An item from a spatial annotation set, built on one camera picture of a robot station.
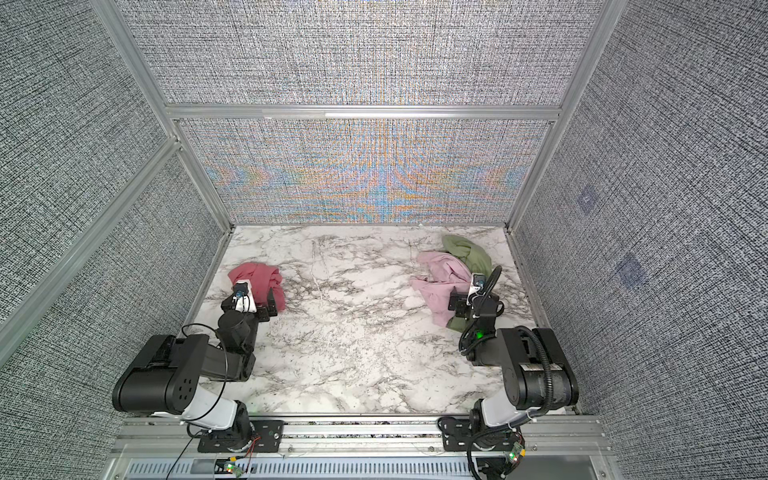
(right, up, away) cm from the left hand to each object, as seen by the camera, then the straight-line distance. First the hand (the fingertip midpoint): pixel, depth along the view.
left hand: (254, 290), depth 89 cm
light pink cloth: (+57, +4, +11) cm, 58 cm away
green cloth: (+68, +8, +3) cm, 69 cm away
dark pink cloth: (-1, +3, +9) cm, 9 cm away
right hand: (+67, 0, +4) cm, 67 cm away
